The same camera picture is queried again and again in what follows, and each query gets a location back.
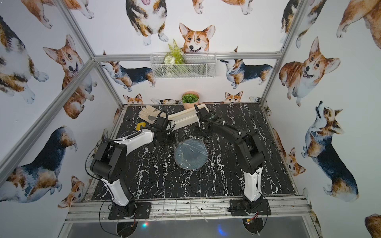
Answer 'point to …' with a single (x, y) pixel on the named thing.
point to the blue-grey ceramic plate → (191, 154)
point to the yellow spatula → (143, 124)
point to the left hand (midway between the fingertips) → (178, 139)
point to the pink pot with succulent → (189, 98)
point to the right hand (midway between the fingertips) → (197, 132)
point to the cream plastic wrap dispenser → (186, 117)
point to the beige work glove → (149, 113)
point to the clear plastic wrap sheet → (191, 154)
